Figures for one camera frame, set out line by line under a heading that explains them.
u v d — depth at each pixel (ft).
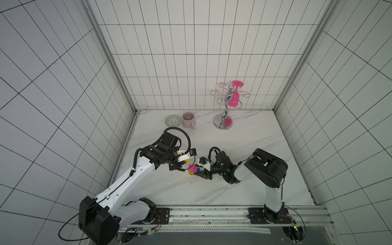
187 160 2.51
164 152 1.89
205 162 2.49
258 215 2.39
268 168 1.70
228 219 2.38
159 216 2.37
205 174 2.59
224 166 2.41
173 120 3.61
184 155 2.13
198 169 2.78
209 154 2.44
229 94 2.95
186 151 2.11
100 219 1.20
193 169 2.66
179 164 2.15
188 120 3.40
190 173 2.80
